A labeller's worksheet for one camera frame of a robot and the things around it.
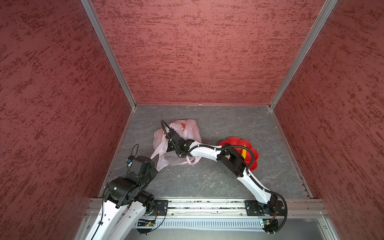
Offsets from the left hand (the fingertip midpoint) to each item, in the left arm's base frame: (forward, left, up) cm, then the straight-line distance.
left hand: (155, 173), depth 72 cm
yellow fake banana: (+17, -50, -11) cm, 54 cm away
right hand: (+21, 0, -11) cm, 24 cm away
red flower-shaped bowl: (+25, -46, -9) cm, 53 cm away
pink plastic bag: (+25, -16, +2) cm, 30 cm away
